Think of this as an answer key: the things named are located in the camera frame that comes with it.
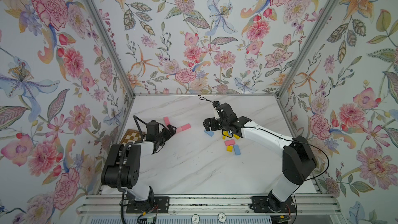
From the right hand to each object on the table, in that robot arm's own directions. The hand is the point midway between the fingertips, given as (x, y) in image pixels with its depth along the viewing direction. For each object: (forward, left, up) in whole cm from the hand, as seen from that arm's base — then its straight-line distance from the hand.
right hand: (209, 120), depth 89 cm
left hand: (-1, +21, -9) cm, 23 cm away
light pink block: (+1, +19, -13) cm, 23 cm away
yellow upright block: (-3, -9, -15) cm, 18 cm away
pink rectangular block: (+4, +15, -13) cm, 20 cm away
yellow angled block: (-19, -11, +16) cm, 27 cm away
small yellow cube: (-10, -12, -14) cm, 21 cm away
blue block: (-11, -17, -15) cm, 25 cm away
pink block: (+9, +29, -14) cm, 33 cm away
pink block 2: (-6, -13, -14) cm, 20 cm away
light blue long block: (0, -1, -14) cm, 14 cm away
